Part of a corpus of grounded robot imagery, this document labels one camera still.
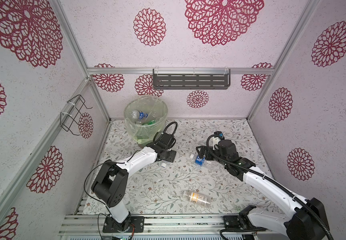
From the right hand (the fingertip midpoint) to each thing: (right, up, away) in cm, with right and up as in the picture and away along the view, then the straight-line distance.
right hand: (202, 146), depth 80 cm
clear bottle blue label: (-40, +19, +14) cm, 46 cm away
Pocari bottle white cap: (-4, -7, +14) cm, 16 cm away
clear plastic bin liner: (-35, +18, +21) cm, 44 cm away
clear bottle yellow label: (0, -27, -4) cm, 27 cm away
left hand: (-18, -6, +10) cm, 22 cm away
